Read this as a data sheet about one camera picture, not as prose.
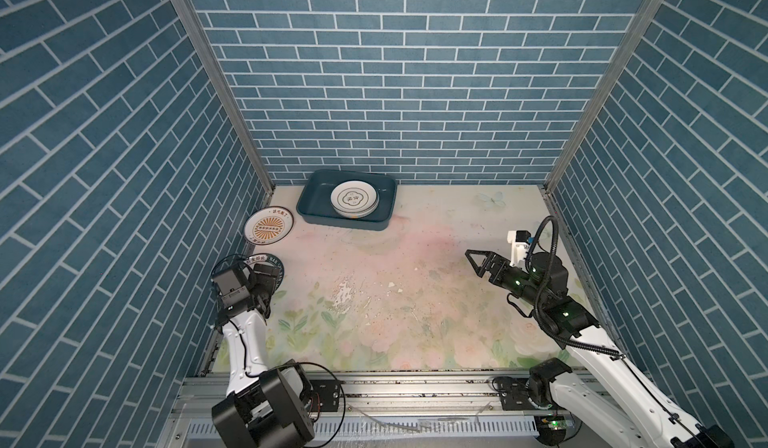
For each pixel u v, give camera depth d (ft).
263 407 1.40
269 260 3.24
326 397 2.38
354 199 3.66
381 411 2.38
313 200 3.74
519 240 2.27
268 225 3.55
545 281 1.80
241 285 2.05
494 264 2.19
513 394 2.42
